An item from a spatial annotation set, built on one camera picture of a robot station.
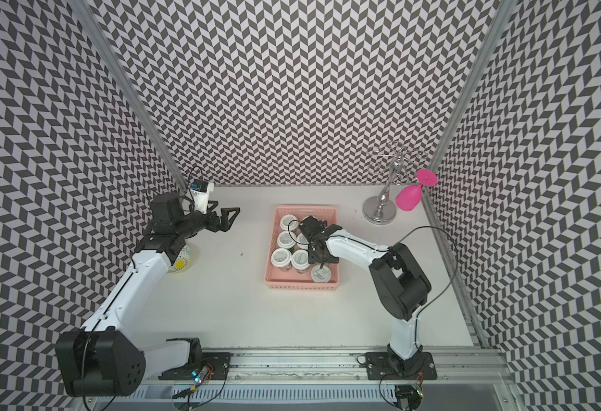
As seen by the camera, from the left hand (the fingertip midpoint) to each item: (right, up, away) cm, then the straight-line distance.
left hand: (227, 207), depth 79 cm
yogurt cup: (+24, -11, -1) cm, 26 cm away
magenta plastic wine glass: (+63, +4, +15) cm, 65 cm away
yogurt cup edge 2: (+22, -19, +8) cm, 30 cm away
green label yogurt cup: (+17, -12, +14) cm, 25 cm away
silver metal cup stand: (+56, -1, +28) cm, 63 cm away
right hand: (+31, -19, +13) cm, 38 cm away
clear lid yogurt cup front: (+30, -23, +8) cm, 38 cm away
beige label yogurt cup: (+17, -7, +18) cm, 25 cm away
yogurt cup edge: (+16, -17, +8) cm, 25 cm away
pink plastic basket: (+18, -26, +12) cm, 34 cm away
